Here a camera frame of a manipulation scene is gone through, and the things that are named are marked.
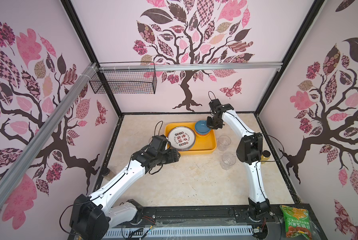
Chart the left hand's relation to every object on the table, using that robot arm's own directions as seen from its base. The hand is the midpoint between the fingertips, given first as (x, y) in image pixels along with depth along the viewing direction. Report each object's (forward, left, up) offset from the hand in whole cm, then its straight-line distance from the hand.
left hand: (175, 159), depth 79 cm
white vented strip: (-31, +22, -18) cm, 42 cm away
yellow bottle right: (+4, -53, -5) cm, 53 cm away
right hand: (+28, -23, -4) cm, 36 cm away
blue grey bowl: (+26, -17, -6) cm, 31 cm away
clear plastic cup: (+18, -32, -10) cm, 38 cm away
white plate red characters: (+22, -3, -11) cm, 25 cm away
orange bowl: (+22, -17, -9) cm, 29 cm away
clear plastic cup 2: (+6, -33, -13) cm, 36 cm away
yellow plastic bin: (+18, -20, -14) cm, 30 cm away
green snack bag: (-28, -58, -9) cm, 65 cm away
